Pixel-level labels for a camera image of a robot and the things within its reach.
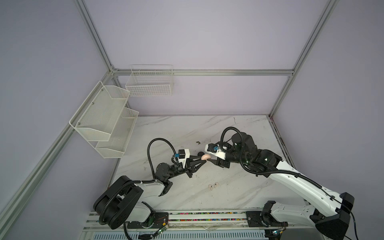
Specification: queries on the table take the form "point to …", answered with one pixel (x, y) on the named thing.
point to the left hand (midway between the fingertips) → (205, 159)
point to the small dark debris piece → (198, 142)
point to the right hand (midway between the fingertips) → (209, 150)
